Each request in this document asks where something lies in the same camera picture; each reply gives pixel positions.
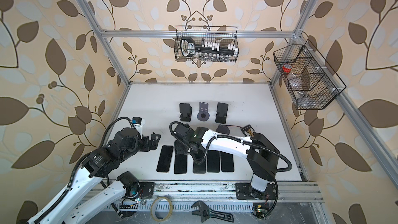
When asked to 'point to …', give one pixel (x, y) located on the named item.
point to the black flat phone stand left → (186, 111)
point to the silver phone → (165, 159)
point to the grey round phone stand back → (203, 114)
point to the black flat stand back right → (221, 113)
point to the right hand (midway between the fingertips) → (179, 152)
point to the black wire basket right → (307, 75)
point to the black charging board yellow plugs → (248, 131)
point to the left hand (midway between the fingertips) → (154, 136)
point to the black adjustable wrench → (205, 212)
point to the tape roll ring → (153, 208)
